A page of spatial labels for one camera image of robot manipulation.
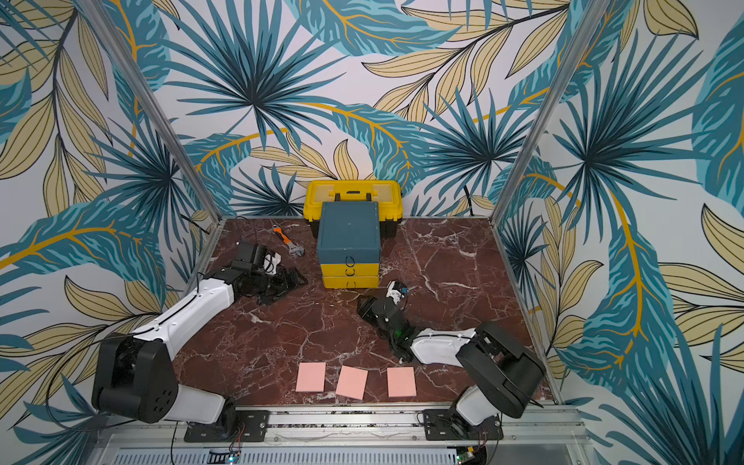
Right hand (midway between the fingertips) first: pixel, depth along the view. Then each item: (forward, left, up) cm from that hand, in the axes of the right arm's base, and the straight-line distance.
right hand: (361, 300), depth 88 cm
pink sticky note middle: (-21, +3, -8) cm, 23 cm away
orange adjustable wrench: (+27, +27, -7) cm, 39 cm away
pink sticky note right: (-21, -10, -8) cm, 25 cm away
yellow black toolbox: (+37, -10, +10) cm, 40 cm away
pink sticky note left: (-19, +14, -8) cm, 25 cm away
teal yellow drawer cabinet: (+11, +3, +14) cm, 18 cm away
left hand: (+2, +18, +5) cm, 19 cm away
